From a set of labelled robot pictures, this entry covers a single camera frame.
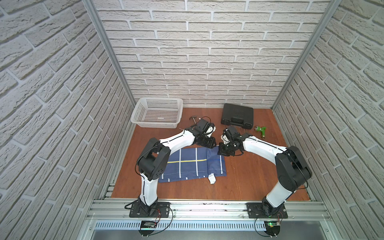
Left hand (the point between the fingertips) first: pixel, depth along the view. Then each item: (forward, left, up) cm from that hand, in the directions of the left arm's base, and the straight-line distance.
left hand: (216, 142), depth 90 cm
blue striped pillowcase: (-9, +13, -9) cm, 18 cm away
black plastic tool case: (+34, -20, -11) cm, 41 cm away
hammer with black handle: (+28, +14, -8) cm, 33 cm away
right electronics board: (-42, -25, -9) cm, 50 cm away
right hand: (-5, -2, -4) cm, 6 cm away
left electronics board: (-40, +35, -8) cm, 54 cm away
